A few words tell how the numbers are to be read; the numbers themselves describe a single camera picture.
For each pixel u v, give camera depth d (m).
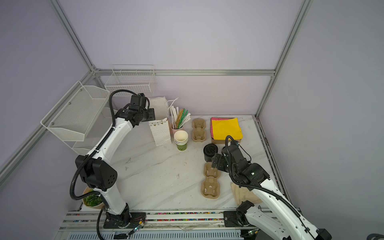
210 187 0.84
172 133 0.98
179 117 0.98
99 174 0.46
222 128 1.08
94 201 0.69
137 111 0.62
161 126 0.88
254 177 0.46
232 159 0.52
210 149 0.86
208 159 0.93
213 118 1.14
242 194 0.82
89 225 0.73
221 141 1.04
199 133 1.07
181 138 0.96
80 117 0.78
